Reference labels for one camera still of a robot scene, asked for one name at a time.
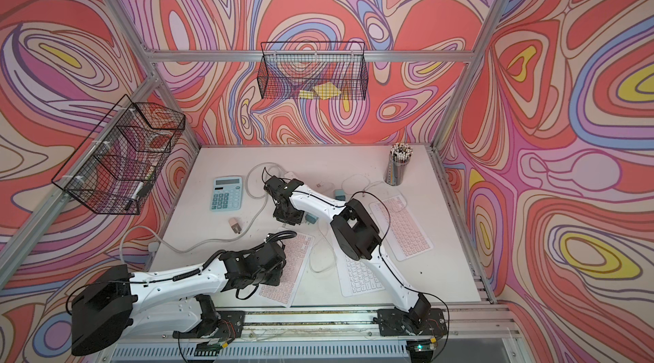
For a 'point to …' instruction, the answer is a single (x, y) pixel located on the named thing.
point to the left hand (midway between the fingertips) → (283, 277)
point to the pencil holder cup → (400, 154)
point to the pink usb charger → (234, 225)
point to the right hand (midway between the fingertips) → (286, 227)
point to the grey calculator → (226, 193)
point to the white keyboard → (358, 277)
